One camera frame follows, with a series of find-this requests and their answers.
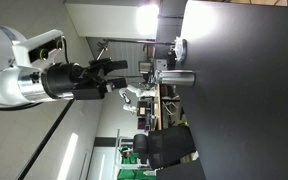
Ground steel thermos flask white lid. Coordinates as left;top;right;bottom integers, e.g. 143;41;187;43
154;69;197;89

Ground black slanted pole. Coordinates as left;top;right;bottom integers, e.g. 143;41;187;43
15;98;77;180

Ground wooden desk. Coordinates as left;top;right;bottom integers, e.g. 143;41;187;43
153;83;163;131

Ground white round object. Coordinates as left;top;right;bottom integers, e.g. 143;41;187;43
173;37;189;65

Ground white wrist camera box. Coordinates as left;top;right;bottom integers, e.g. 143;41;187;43
11;29;67;70

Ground black office chair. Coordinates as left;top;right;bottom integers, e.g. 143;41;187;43
132;125;197;170

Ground green storage bin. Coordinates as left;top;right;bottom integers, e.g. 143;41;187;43
116;168;159;180

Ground small monitor screen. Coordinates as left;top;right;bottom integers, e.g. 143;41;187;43
138;60;153;75

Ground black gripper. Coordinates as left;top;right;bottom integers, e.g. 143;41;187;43
41;57;129;101

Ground white metal rack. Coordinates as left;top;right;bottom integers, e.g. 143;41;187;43
114;128;152;172

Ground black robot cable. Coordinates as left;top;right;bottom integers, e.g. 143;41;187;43
0;101;44;112

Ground black tripod stand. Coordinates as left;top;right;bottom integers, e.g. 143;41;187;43
96;37;177;62

